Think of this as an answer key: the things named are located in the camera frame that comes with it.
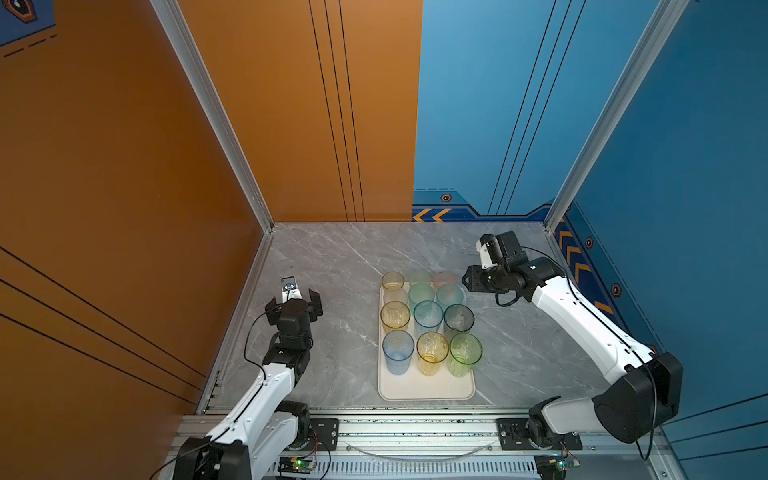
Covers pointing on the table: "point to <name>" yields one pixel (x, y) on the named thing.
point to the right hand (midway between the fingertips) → (467, 279)
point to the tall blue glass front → (428, 316)
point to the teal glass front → (421, 291)
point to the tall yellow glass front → (394, 316)
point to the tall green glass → (465, 350)
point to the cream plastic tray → (414, 386)
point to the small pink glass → (442, 278)
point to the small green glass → (420, 276)
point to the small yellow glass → (393, 281)
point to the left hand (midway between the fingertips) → (293, 291)
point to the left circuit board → (296, 464)
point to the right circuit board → (552, 466)
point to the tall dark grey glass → (459, 317)
